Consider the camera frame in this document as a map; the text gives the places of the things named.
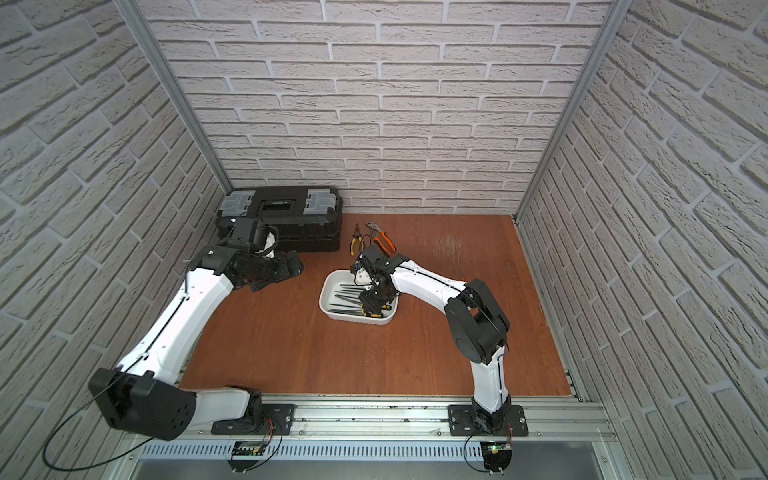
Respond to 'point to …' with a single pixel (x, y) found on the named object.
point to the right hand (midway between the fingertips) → (376, 300)
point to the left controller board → (246, 448)
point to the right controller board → (497, 455)
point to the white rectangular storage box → (332, 280)
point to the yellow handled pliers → (357, 235)
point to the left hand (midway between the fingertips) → (295, 265)
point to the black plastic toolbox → (307, 219)
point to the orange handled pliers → (382, 239)
